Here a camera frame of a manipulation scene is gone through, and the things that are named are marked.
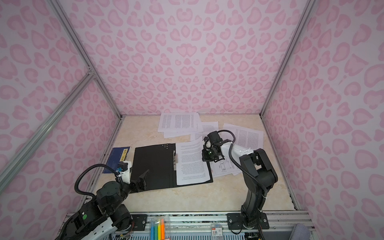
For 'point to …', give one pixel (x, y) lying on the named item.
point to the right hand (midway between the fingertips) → (203, 157)
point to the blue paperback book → (117, 155)
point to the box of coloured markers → (157, 228)
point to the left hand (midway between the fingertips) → (140, 168)
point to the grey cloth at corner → (300, 231)
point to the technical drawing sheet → (224, 167)
